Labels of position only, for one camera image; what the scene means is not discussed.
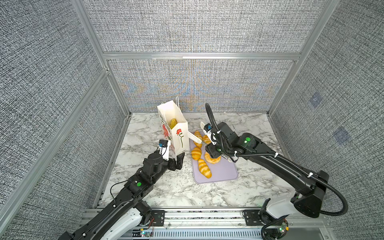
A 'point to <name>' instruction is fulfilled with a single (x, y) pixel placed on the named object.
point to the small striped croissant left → (196, 153)
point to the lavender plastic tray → (222, 170)
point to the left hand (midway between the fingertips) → (176, 152)
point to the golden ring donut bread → (211, 160)
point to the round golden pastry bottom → (173, 123)
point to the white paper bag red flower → (176, 125)
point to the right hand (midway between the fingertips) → (210, 144)
